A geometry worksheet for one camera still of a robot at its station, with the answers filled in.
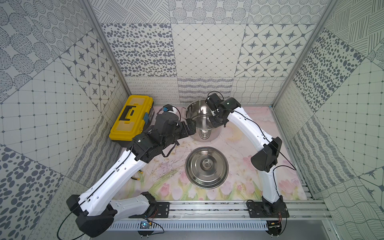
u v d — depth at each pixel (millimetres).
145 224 715
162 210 740
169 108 585
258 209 733
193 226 701
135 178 839
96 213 382
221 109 589
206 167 867
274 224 716
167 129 462
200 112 1011
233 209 760
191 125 572
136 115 922
